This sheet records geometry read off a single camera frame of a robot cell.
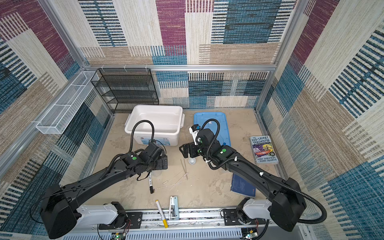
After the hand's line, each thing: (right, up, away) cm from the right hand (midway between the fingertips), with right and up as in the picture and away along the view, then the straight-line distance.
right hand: (187, 148), depth 77 cm
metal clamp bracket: (-7, -29, -5) cm, 30 cm away
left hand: (-14, -7, +4) cm, 16 cm away
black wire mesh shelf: (-47, +38, +31) cm, 68 cm away
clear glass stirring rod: (-7, -21, +7) cm, 23 cm away
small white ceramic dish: (+2, -10, +14) cm, 18 cm away
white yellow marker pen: (-13, -31, -3) cm, 34 cm away
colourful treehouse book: (+47, -4, +18) cm, 50 cm away
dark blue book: (+28, -21, +6) cm, 36 cm away
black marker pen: (-21, -19, +8) cm, 29 cm away
